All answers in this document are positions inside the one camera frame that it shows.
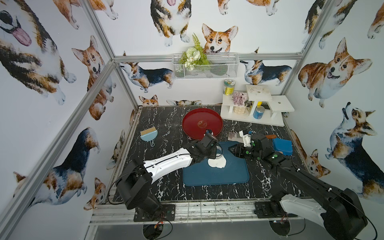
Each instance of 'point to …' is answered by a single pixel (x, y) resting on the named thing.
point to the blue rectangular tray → (201, 173)
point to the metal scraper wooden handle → (236, 137)
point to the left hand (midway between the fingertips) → (213, 146)
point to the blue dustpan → (283, 145)
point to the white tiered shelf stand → (275, 106)
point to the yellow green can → (229, 87)
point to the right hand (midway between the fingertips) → (233, 144)
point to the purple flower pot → (239, 100)
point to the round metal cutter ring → (219, 146)
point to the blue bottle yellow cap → (259, 111)
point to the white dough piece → (220, 161)
